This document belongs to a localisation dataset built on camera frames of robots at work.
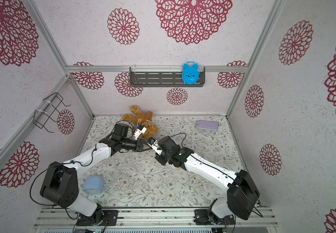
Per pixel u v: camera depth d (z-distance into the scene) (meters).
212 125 1.10
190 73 0.90
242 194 0.39
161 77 0.93
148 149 0.79
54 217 0.76
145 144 0.77
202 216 0.74
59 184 0.44
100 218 0.72
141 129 0.77
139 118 1.07
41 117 0.73
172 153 0.59
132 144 0.73
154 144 0.67
